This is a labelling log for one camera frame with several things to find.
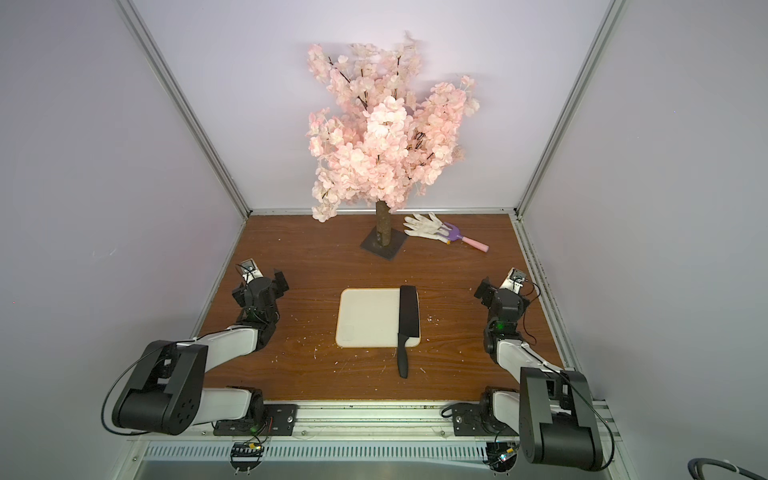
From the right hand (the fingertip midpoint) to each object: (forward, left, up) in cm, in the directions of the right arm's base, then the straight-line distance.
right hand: (510, 279), depth 86 cm
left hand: (0, +75, +1) cm, 75 cm away
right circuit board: (-42, +8, -12) cm, 44 cm away
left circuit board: (-44, +71, -14) cm, 84 cm away
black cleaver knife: (-11, +30, -10) cm, 33 cm away
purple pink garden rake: (+25, +12, -10) cm, 30 cm away
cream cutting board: (-8, +42, -12) cm, 45 cm away
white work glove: (+31, +21, -11) cm, 39 cm away
